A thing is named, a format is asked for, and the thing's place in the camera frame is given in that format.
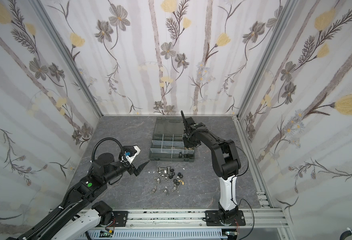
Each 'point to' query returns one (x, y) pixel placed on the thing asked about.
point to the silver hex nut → (174, 188)
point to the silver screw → (166, 191)
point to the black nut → (177, 183)
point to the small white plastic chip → (149, 172)
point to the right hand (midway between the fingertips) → (187, 140)
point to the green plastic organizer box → (167, 143)
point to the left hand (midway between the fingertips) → (139, 149)
